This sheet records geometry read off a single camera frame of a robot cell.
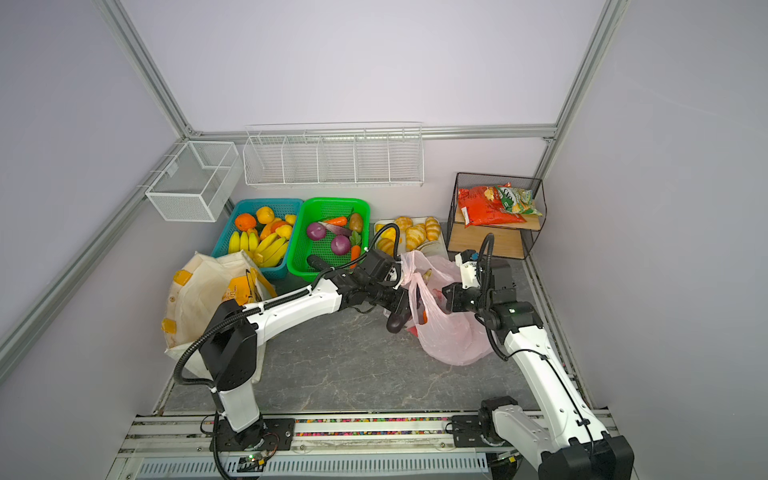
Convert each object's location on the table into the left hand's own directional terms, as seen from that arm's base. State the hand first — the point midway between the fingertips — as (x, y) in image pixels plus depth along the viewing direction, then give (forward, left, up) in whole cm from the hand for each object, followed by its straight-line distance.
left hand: (414, 306), depth 81 cm
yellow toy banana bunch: (+28, +48, -7) cm, 56 cm away
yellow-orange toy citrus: (+45, +52, -6) cm, 69 cm away
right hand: (+1, -8, +5) cm, 10 cm away
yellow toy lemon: (+37, +44, -7) cm, 58 cm away
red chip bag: (+33, -25, +5) cm, 42 cm away
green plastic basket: (+40, +26, -10) cm, 49 cm away
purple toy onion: (+31, +23, -9) cm, 40 cm away
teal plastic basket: (+50, +48, -7) cm, 70 cm away
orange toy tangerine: (+42, +58, -5) cm, 72 cm away
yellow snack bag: (+10, +49, -2) cm, 50 cm away
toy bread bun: (+42, -1, -11) cm, 44 cm away
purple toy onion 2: (+38, +32, -8) cm, 51 cm away
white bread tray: (+36, +5, -13) cm, 39 cm away
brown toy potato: (+43, +18, -10) cm, 47 cm away
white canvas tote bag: (+8, +62, -1) cm, 62 cm away
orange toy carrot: (+29, +18, -12) cm, 37 cm away
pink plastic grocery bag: (-11, -7, +4) cm, 13 cm away
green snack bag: (+32, -37, +7) cm, 49 cm away
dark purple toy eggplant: (-5, +5, +1) cm, 7 cm away
